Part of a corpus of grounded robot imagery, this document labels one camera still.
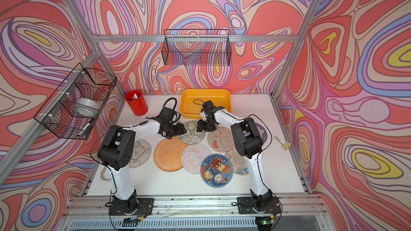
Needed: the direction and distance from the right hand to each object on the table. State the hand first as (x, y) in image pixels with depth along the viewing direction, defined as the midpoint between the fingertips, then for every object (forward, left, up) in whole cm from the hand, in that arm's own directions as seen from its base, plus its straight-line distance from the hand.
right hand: (202, 134), depth 99 cm
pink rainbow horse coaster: (-15, +6, 0) cm, 16 cm away
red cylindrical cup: (+16, +41, +14) cm, 46 cm away
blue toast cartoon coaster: (-23, -8, 0) cm, 24 cm away
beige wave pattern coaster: (-19, -20, 0) cm, 28 cm away
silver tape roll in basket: (-5, +49, +34) cm, 60 cm away
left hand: (0, +11, +2) cm, 11 cm away
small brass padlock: (-10, -49, 0) cm, 50 cm away
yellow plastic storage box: (+9, +5, +21) cm, 23 cm away
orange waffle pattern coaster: (-12, +20, 0) cm, 23 cm away
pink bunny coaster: (-4, -11, 0) cm, 12 cm away
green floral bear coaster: (-2, +6, 0) cm, 6 cm away
